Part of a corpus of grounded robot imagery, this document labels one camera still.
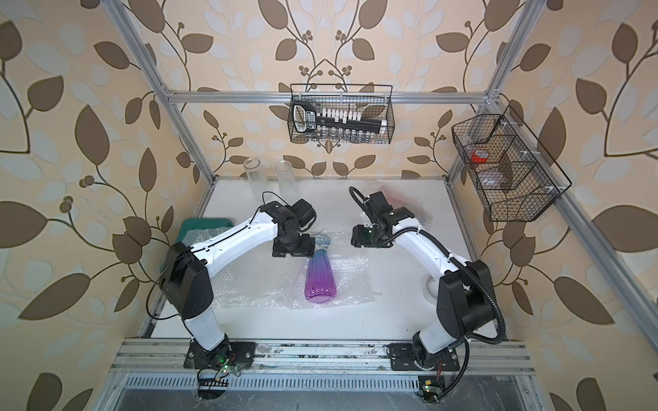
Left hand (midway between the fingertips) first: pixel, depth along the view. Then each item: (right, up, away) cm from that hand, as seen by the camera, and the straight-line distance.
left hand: (299, 251), depth 84 cm
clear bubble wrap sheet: (-12, -12, +5) cm, 18 cm away
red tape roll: (+58, +31, -3) cm, 66 cm away
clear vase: (-21, +30, +16) cm, 40 cm away
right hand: (+20, +3, +3) cm, 21 cm away
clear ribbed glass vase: (-9, +25, +20) cm, 33 cm away
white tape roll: (+44, -13, +1) cm, 46 cm away
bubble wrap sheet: (+18, -10, +5) cm, 21 cm away
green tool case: (-41, +8, +16) cm, 45 cm away
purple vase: (+7, -10, -4) cm, 13 cm away
